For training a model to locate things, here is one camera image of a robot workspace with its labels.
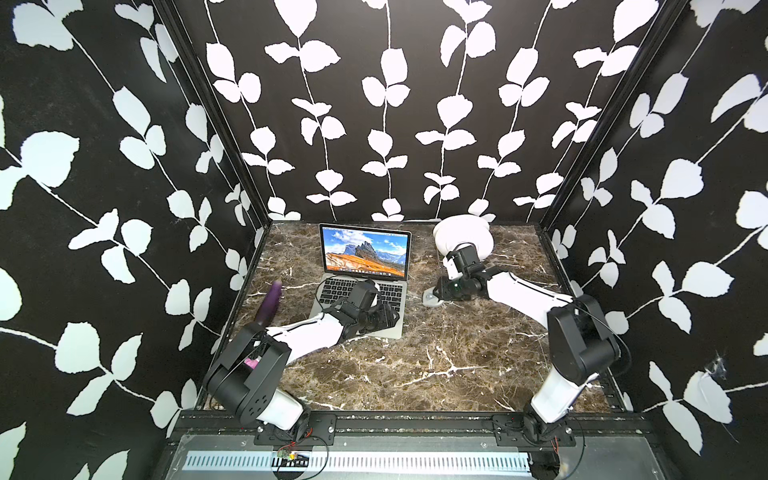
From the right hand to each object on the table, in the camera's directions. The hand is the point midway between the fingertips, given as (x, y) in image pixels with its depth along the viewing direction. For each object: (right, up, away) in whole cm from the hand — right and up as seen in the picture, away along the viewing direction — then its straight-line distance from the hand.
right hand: (435, 286), depth 93 cm
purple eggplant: (-53, -6, 0) cm, 53 cm away
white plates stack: (+7, +18, +5) cm, 20 cm away
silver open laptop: (-27, +10, +5) cm, 29 cm away
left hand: (-13, -7, -4) cm, 15 cm away
